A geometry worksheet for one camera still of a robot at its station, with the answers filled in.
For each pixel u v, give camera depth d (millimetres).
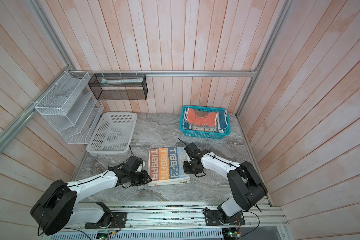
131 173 681
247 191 440
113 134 1075
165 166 922
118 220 728
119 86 1034
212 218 730
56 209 412
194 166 649
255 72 932
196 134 1016
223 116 1015
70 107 729
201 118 1107
